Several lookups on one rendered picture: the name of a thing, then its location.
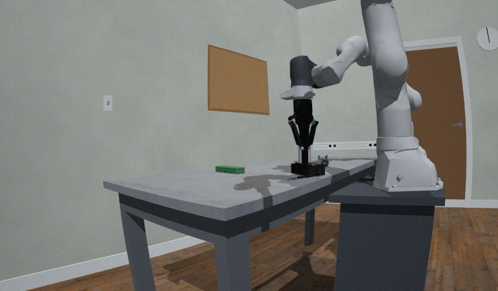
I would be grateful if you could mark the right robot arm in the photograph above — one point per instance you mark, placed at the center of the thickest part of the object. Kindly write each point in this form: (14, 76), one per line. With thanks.
(306, 75)

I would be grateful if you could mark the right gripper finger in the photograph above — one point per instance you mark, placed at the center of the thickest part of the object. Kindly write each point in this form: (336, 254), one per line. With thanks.
(309, 137)
(299, 137)

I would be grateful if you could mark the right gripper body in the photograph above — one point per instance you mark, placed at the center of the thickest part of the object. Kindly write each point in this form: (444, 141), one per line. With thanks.
(302, 108)

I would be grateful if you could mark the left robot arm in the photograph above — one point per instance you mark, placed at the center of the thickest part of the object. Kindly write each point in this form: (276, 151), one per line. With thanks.
(400, 165)

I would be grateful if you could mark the black power strip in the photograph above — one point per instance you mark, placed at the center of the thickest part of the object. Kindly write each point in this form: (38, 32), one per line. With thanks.
(307, 170)

